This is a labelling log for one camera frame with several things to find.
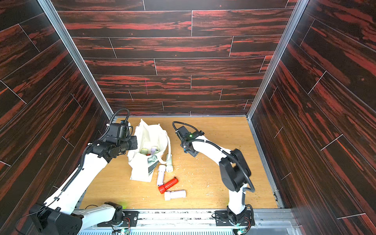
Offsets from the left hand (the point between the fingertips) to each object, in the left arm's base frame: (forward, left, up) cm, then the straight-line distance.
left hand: (136, 140), depth 79 cm
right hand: (+6, -30, -14) cm, 33 cm away
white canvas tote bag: (+9, -4, -19) cm, 21 cm away
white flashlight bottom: (-22, -19, -21) cm, 36 cm away
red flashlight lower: (-19, -15, -19) cm, 30 cm away
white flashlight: (-6, -17, -19) cm, 26 cm away
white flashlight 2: (-8, -12, -19) cm, 24 cm away
